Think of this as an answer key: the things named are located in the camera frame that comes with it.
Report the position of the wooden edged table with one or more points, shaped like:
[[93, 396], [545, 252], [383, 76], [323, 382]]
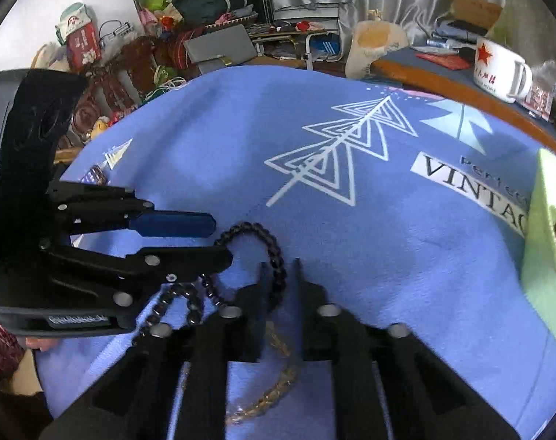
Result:
[[424, 78]]

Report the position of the blue striped shoe box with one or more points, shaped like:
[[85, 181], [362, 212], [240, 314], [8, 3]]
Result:
[[323, 48]]

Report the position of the blue printed tablecloth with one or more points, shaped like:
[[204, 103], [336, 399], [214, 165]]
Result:
[[397, 261]]

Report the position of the green plastic basin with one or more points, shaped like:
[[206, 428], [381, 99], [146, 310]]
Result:
[[541, 284]]

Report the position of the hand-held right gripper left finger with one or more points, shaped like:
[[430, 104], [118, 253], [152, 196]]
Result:
[[250, 321]]

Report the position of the tan plush bag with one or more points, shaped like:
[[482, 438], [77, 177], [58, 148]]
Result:
[[374, 41]]

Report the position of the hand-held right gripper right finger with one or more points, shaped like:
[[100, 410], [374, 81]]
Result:
[[314, 325]]

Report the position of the white mug with red star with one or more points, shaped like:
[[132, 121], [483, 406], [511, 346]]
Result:
[[493, 68]]

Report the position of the red and white snack packet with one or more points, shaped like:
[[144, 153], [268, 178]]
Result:
[[539, 101]]

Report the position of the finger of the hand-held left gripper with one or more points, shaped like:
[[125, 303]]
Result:
[[177, 224], [186, 259]]

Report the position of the cardboard box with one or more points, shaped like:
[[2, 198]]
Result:
[[475, 11]]

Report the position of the grey flat box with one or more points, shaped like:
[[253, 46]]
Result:
[[218, 46]]

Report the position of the brown teddy bear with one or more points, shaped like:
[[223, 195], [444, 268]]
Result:
[[135, 59]]

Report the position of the person's left forearm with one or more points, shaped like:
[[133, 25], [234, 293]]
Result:
[[0, 343]]

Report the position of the red envelope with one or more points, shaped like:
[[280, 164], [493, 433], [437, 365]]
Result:
[[443, 61]]

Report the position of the dark green duffel bag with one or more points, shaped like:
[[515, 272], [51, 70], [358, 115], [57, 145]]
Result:
[[204, 0]]

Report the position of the red and white printed bag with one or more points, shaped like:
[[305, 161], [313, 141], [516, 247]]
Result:
[[80, 41]]

